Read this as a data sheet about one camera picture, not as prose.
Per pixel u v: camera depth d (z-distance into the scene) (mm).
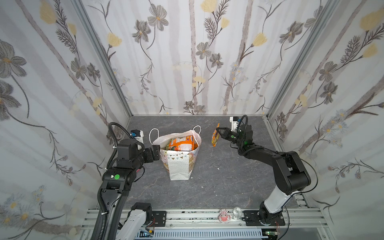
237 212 765
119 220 433
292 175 485
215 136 907
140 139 602
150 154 600
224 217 725
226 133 800
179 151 704
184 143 767
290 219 746
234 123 831
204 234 702
